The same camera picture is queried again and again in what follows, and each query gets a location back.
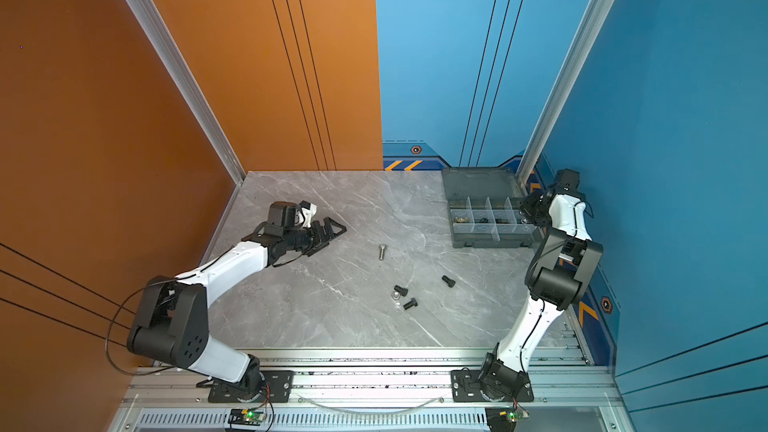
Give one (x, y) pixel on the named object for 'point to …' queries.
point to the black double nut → (502, 221)
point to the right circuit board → (504, 419)
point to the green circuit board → (245, 416)
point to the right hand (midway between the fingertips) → (522, 206)
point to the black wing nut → (481, 220)
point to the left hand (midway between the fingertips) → (339, 232)
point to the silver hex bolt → (381, 252)
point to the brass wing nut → (461, 220)
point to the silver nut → (395, 295)
